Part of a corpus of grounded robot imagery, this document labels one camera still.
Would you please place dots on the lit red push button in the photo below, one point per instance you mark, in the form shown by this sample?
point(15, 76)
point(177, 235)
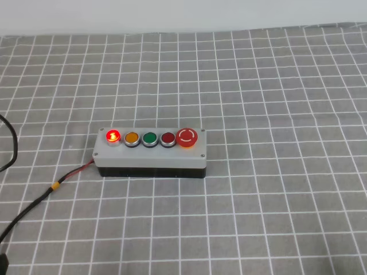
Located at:
point(113, 137)

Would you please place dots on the red emergency stop button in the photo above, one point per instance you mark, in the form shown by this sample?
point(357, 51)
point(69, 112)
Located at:
point(186, 137)

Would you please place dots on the dark red push button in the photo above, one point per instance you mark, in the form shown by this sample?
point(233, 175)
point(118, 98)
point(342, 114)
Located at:
point(167, 140)

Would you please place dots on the green push button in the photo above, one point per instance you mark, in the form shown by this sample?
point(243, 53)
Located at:
point(150, 139)

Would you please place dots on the yellow push button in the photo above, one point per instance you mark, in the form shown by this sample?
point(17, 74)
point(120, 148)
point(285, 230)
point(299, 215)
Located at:
point(131, 139)

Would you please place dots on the grey checkered tablecloth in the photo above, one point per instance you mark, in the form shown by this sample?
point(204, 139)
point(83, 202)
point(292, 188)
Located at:
point(285, 186)

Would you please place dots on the black object bottom left corner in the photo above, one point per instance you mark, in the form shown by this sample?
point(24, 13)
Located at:
point(4, 263)

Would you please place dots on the grey black button switch box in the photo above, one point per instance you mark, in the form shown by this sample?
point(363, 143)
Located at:
point(157, 162)

